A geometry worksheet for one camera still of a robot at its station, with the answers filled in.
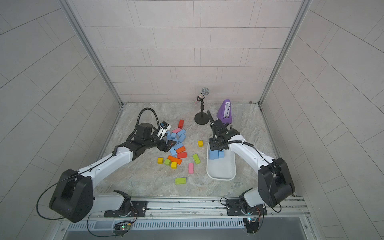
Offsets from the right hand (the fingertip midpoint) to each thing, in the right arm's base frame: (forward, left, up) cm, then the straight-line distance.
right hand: (214, 144), depth 86 cm
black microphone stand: (+24, +6, -5) cm, 26 cm away
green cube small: (-7, +28, -4) cm, 29 cm away
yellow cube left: (-6, +32, -4) cm, 33 cm away
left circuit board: (-36, +45, -4) cm, 58 cm away
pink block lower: (-10, +14, -7) cm, 19 cm away
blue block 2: (-4, -1, -6) cm, 7 cm away
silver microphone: (+22, +4, +21) cm, 31 cm away
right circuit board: (-39, -13, -8) cm, 42 cm away
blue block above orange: (+3, +22, -4) cm, 22 cm away
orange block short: (0, +20, -5) cm, 21 cm away
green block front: (-18, +20, -6) cm, 27 cm away
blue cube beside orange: (-2, +25, -5) cm, 25 cm away
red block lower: (-2, +20, -6) cm, 21 cm away
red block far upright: (+20, +21, -4) cm, 29 cm away
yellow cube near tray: (+4, +8, -5) cm, 11 cm away
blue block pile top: (+14, +20, -5) cm, 25 cm away
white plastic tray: (-12, -4, -8) cm, 15 cm away
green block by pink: (-6, +11, -6) cm, 13 cm away
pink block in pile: (+14, +24, -4) cm, 28 cm away
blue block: (-4, +2, -5) cm, 7 cm away
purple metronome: (+22, -9, +3) cm, 24 cm away
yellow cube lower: (-9, +24, -5) cm, 26 cm away
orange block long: (-5, +24, -5) cm, 25 cm away
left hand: (+3, +23, +6) cm, 24 cm away
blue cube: (-3, -4, -6) cm, 8 cm away
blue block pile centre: (+9, +20, -5) cm, 22 cm away
